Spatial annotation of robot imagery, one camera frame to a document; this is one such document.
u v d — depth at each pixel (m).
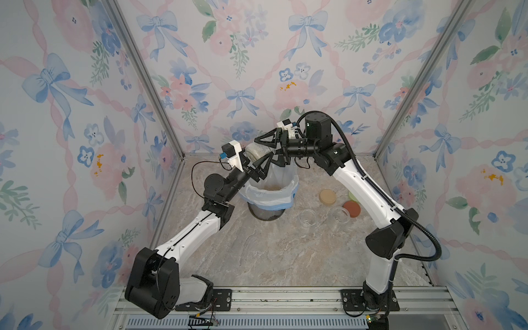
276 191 0.73
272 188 0.99
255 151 0.61
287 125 0.66
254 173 0.60
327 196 1.02
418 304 1.42
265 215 0.93
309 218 0.95
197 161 0.58
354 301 0.73
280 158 0.64
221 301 0.75
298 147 0.60
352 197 0.53
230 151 0.57
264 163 0.60
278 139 0.59
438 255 0.43
